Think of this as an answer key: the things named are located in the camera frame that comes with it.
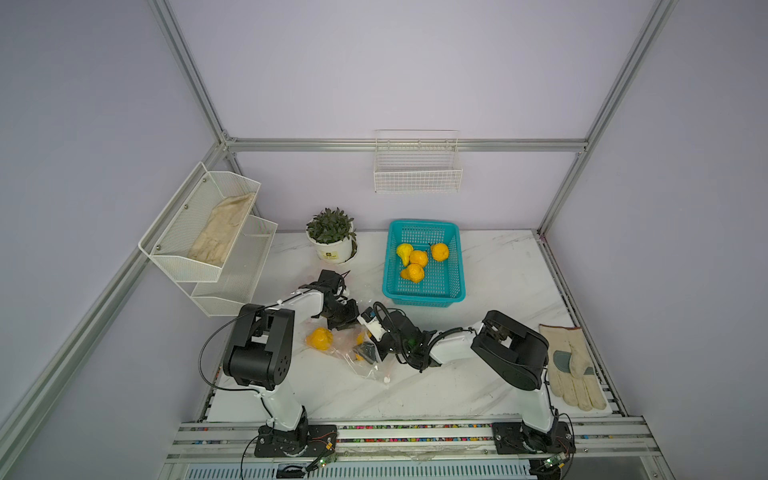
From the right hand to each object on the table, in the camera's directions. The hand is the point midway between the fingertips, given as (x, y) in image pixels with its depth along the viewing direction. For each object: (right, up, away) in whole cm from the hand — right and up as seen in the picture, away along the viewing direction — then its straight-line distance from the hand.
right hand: (364, 343), depth 91 cm
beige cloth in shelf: (-38, +32, -12) cm, 51 cm away
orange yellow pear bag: (+26, +28, +17) cm, 42 cm away
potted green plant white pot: (-11, +33, +5) cm, 35 cm away
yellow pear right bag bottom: (-12, +2, -5) cm, 13 cm away
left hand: (-2, +5, +3) cm, 6 cm away
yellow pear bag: (-1, +3, -6) cm, 7 cm away
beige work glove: (+60, -7, -7) cm, 61 cm away
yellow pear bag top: (+16, +21, +11) cm, 29 cm away
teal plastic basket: (+27, +17, +14) cm, 35 cm away
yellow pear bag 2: (+18, +27, +16) cm, 36 cm away
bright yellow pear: (+13, +29, +17) cm, 36 cm away
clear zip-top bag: (-3, 0, -3) cm, 4 cm away
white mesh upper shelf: (-43, +33, -14) cm, 56 cm away
